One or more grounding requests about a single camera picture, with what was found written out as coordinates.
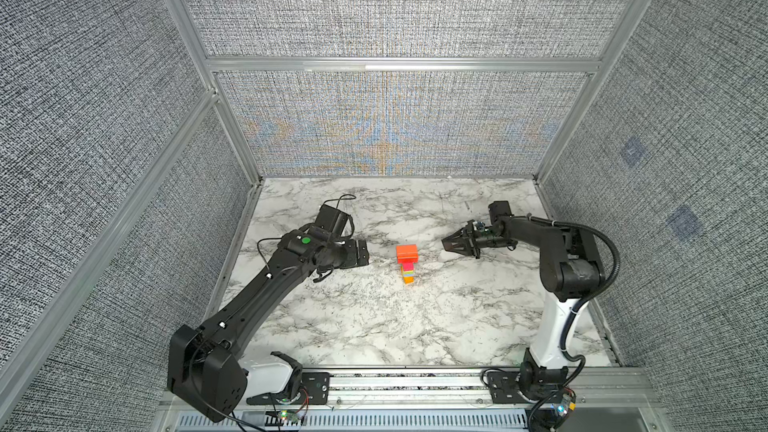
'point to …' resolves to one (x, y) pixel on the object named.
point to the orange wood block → (408, 279)
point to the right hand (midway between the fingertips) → (446, 243)
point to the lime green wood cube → (408, 272)
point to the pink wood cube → (408, 266)
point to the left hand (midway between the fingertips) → (355, 257)
